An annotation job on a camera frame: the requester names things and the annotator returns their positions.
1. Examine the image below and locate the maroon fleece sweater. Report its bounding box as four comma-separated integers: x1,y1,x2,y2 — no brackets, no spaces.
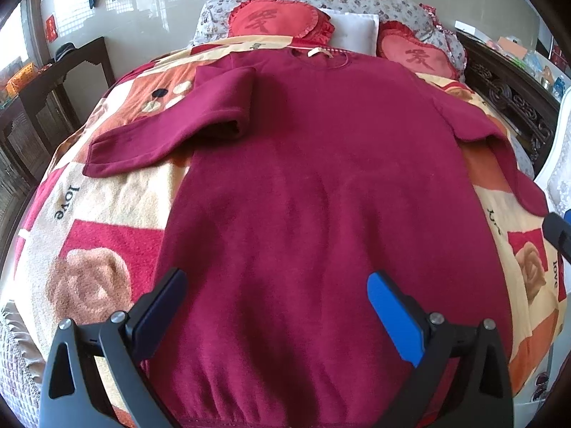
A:
84,49,546,427

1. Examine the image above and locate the white plastic storage box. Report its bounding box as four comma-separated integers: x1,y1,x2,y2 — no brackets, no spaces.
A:
534,89,571,216

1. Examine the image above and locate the dark carved wooden headboard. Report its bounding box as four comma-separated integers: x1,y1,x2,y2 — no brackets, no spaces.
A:
457,32,559,173

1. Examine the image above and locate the right red heart pillow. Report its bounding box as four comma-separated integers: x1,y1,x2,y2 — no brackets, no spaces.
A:
378,20,460,80

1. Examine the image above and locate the red heart pillow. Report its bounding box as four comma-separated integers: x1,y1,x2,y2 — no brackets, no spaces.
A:
228,0,335,45
378,20,460,80

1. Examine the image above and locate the dark wooden chair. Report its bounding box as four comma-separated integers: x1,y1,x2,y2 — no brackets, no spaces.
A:
0,36,116,179

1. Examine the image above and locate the white rectangular pillow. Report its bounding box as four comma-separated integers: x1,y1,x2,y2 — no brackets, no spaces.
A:
322,9,380,56

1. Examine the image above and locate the floral quilt bedding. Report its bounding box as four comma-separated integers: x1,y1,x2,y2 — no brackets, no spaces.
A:
190,0,466,73

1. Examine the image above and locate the left red heart pillow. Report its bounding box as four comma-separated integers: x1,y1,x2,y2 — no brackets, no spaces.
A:
228,0,335,45

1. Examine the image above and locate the red wall sticker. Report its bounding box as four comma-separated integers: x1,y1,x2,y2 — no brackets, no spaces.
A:
45,15,58,44

